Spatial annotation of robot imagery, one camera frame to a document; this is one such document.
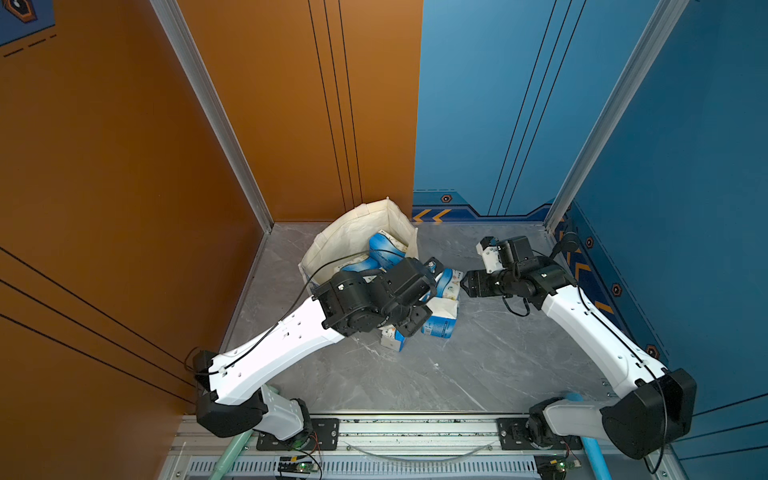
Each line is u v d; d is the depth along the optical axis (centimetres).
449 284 92
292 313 41
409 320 53
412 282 43
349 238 90
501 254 64
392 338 82
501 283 66
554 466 70
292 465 72
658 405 39
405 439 74
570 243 80
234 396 38
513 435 72
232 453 70
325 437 74
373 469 70
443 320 81
